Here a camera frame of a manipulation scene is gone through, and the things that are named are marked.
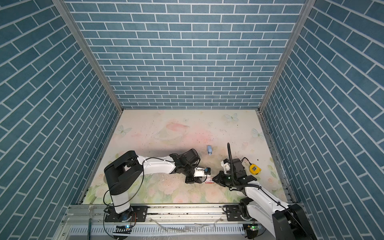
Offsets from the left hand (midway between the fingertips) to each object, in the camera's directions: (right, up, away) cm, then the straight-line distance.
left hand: (200, 179), depth 86 cm
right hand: (+6, +1, -2) cm, 7 cm away
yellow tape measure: (+32, +5, +1) cm, 32 cm away
